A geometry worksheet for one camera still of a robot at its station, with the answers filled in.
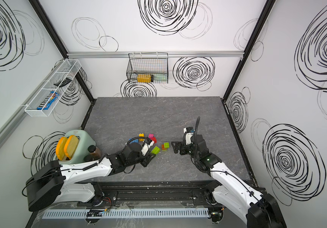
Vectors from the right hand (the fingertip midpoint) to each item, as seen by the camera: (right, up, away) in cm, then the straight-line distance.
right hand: (179, 142), depth 81 cm
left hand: (-15, -8, +1) cm, 17 cm away
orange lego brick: (-9, -5, +7) cm, 13 cm away
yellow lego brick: (-25, +2, +15) cm, 29 cm away
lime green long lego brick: (-13, -5, 0) cm, 14 cm away
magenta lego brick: (-18, +1, +16) cm, 24 cm away
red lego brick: (-15, -1, +13) cm, 20 cm away
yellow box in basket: (-21, +38, +6) cm, 44 cm away
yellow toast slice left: (-60, 0, -12) cm, 61 cm away
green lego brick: (-7, -3, +8) cm, 11 cm away
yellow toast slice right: (-56, 0, -10) cm, 57 cm away
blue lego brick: (-24, +5, -18) cm, 30 cm away
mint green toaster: (-53, +1, -1) cm, 53 cm away
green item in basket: (-11, +38, +7) cm, 40 cm away
